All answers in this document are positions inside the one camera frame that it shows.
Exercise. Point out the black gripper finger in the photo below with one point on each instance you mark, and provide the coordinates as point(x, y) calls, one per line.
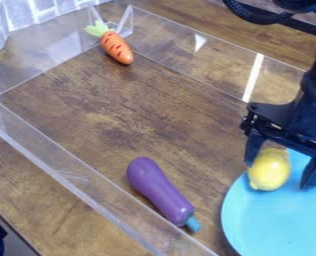
point(255, 140)
point(307, 179)

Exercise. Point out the purple toy eggplant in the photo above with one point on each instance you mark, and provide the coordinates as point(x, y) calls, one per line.
point(150, 182)

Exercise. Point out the black bar on table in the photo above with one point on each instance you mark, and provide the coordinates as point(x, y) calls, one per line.
point(284, 19)

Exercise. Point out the blue round plastic tray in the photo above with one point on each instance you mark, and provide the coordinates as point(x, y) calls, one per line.
point(271, 223)

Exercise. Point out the orange toy carrot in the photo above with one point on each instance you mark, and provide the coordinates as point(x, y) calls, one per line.
point(111, 42)

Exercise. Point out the yellow toy lemon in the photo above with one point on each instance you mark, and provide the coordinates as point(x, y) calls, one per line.
point(270, 170)

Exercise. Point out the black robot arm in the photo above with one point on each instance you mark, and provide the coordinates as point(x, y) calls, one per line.
point(306, 94)

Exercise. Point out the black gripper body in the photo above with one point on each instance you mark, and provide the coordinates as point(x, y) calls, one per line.
point(283, 125)

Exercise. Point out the white patterned curtain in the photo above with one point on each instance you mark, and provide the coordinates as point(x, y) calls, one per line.
point(21, 13)

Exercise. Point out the clear acrylic enclosure wall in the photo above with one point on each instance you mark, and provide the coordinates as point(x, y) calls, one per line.
point(79, 115)

